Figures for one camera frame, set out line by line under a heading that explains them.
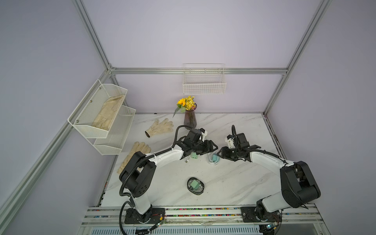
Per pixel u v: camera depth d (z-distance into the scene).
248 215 0.73
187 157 0.67
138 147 1.01
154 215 0.73
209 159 0.92
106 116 0.78
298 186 0.44
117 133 1.12
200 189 0.81
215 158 0.92
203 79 0.95
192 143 0.69
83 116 0.67
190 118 1.03
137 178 0.46
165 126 1.11
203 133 0.82
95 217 0.75
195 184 0.82
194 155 0.69
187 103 0.93
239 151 0.70
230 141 0.84
